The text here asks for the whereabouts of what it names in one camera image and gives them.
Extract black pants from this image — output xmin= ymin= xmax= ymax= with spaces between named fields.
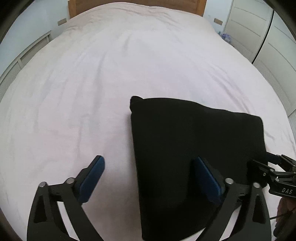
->
xmin=130 ymin=96 xmax=266 ymax=240

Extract person right hand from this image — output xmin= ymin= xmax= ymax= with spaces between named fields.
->
xmin=273 ymin=198 xmax=295 ymax=240

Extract pink bed sheet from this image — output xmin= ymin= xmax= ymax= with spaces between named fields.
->
xmin=1 ymin=3 xmax=295 ymax=240

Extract white wardrobe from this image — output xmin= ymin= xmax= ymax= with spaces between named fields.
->
xmin=223 ymin=0 xmax=296 ymax=117

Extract white radiator cover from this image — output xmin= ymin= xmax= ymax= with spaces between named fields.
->
xmin=0 ymin=31 xmax=52 ymax=100

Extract items on nightstand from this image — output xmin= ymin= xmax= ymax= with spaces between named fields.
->
xmin=219 ymin=32 xmax=231 ymax=44

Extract wooden headboard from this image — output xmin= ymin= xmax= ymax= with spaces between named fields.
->
xmin=67 ymin=0 xmax=207 ymax=19

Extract brass wall switch right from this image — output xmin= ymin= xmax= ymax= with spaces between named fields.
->
xmin=214 ymin=18 xmax=223 ymax=25

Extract brass wall switch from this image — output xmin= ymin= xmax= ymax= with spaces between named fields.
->
xmin=214 ymin=18 xmax=223 ymax=25
xmin=57 ymin=18 xmax=67 ymax=26

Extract brass wall switch left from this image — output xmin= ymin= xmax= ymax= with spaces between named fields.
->
xmin=57 ymin=18 xmax=67 ymax=26

